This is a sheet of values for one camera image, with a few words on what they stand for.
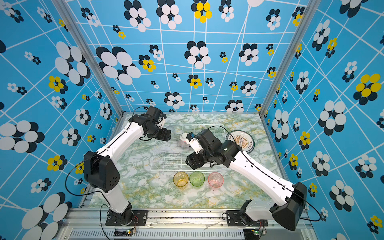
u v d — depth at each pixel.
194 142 0.63
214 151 0.52
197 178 0.86
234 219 0.72
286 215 0.37
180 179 0.86
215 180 0.86
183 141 0.96
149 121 0.66
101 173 0.46
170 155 0.96
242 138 1.02
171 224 0.72
